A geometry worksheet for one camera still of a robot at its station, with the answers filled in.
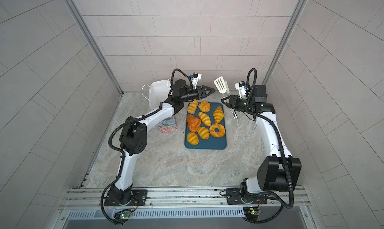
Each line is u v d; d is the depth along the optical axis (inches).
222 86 29.1
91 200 27.9
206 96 29.3
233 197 27.9
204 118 38.5
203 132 35.2
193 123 37.0
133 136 21.3
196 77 30.3
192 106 40.3
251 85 27.3
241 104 26.7
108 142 18.9
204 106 40.2
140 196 27.9
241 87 27.5
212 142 35.6
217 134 35.9
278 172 15.8
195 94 29.6
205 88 29.5
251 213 26.8
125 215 25.3
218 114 38.9
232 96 27.2
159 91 35.9
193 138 34.4
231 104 27.2
